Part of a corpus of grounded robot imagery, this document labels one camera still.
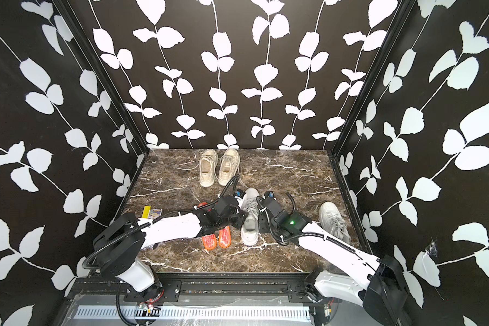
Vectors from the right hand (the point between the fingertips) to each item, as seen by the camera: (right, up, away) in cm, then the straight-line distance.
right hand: (260, 217), depth 80 cm
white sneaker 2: (+30, -2, +3) cm, 30 cm away
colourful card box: (-49, -1, +13) cm, 50 cm away
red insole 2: (-15, -11, +6) cm, 19 cm away
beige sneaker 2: (-15, +22, +24) cm, 36 cm away
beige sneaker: (-27, +23, +26) cm, 44 cm away
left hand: (-5, +1, +5) cm, 8 cm away
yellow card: (-54, -1, +15) cm, 56 cm away
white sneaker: (-4, -6, -2) cm, 7 cm away
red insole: (-21, -12, +6) cm, 25 cm away
